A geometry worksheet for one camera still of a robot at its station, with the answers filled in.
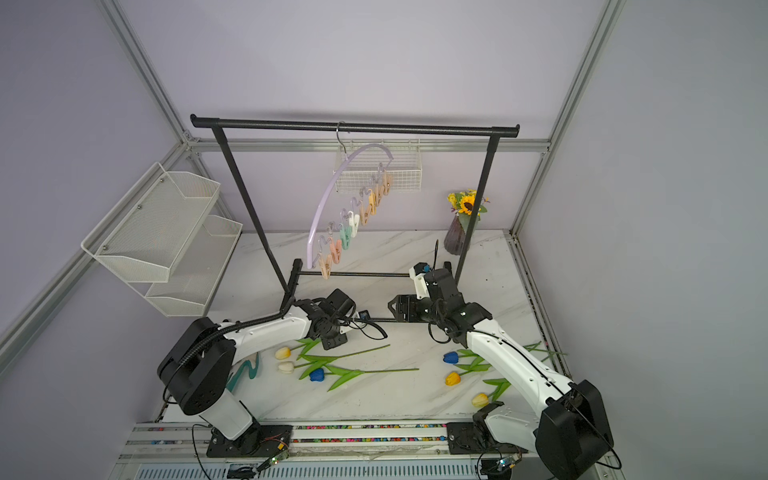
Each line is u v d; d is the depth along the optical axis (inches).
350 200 26.6
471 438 28.9
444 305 23.9
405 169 32.8
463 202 36.6
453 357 34.1
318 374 32.9
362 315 32.2
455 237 43.7
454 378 32.2
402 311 28.0
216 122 21.6
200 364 17.8
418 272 28.4
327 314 26.1
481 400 31.3
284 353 33.1
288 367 33.0
